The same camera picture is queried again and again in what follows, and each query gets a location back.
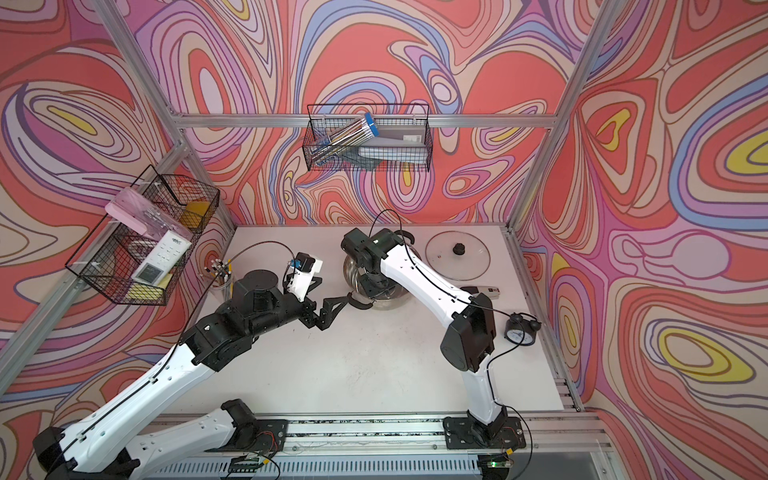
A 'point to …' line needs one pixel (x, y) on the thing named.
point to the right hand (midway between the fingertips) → (387, 295)
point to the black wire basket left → (140, 248)
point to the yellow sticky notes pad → (148, 292)
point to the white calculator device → (161, 260)
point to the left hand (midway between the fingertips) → (336, 291)
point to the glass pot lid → (459, 255)
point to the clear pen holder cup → (220, 278)
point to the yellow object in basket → (195, 210)
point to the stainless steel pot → (394, 300)
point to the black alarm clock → (521, 328)
